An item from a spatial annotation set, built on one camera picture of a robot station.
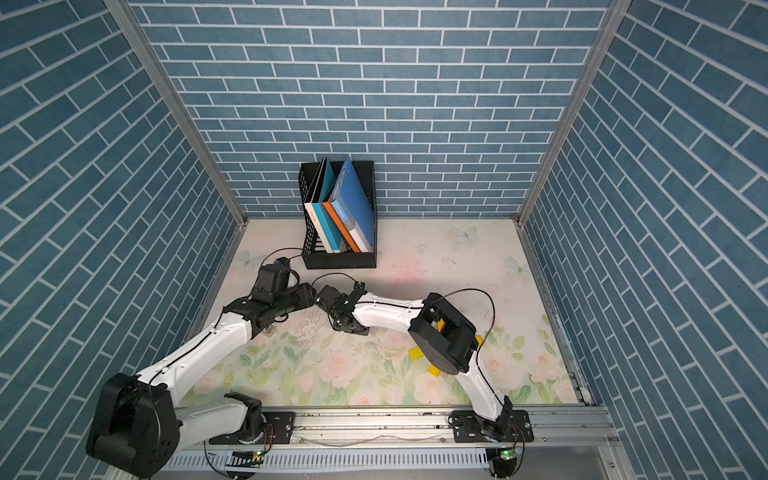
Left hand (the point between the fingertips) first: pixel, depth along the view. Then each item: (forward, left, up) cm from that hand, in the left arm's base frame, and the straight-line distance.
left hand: (317, 292), depth 86 cm
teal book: (+17, -2, +11) cm, 21 cm away
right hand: (-5, -8, -11) cm, 15 cm away
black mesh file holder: (+25, +7, -13) cm, 29 cm away
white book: (+17, +2, +17) cm, 24 cm away
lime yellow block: (-14, -29, -11) cm, 34 cm away
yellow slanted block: (-19, -34, -10) cm, 40 cm away
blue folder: (+33, -8, +7) cm, 35 cm away
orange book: (+18, -4, +15) cm, 24 cm away
